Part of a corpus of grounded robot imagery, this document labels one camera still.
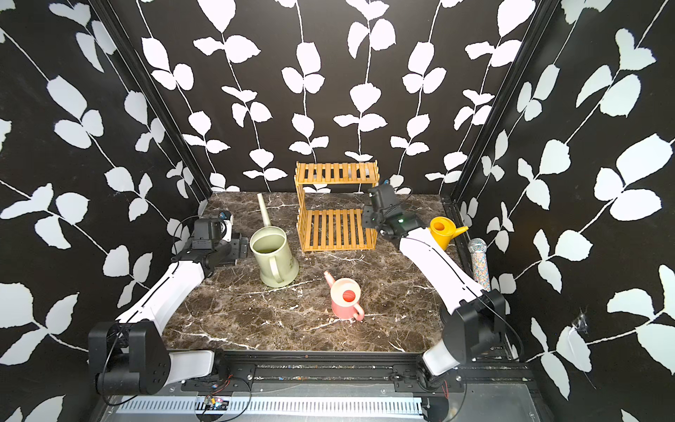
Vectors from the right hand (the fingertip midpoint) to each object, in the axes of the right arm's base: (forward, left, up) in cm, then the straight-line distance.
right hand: (366, 207), depth 82 cm
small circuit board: (-50, +43, -26) cm, 71 cm away
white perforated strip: (-50, +26, -26) cm, 62 cm away
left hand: (-5, +45, -9) cm, 47 cm away
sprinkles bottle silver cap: (-14, -32, -2) cm, 35 cm away
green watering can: (-18, +27, -6) cm, 33 cm away
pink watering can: (-23, +7, -15) cm, 29 cm away
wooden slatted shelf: (+29, +14, -26) cm, 42 cm away
